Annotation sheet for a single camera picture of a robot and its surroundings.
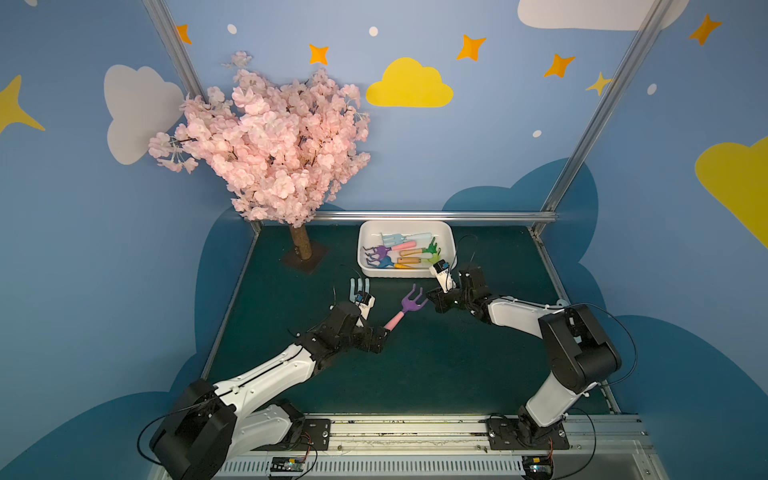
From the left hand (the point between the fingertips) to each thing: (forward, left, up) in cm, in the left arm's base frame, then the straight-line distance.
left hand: (376, 323), depth 85 cm
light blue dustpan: (+12, -61, -6) cm, 62 cm away
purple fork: (+9, -9, -4) cm, 13 cm away
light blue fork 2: (+41, -4, -10) cm, 43 cm away
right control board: (-32, -42, -11) cm, 54 cm away
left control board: (-33, +21, -10) cm, 40 cm away
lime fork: (+32, -18, -10) cm, 38 cm away
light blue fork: (+18, +9, -10) cm, 22 cm away
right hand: (+13, -17, -3) cm, 22 cm away
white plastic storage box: (+41, +5, -7) cm, 42 cm away
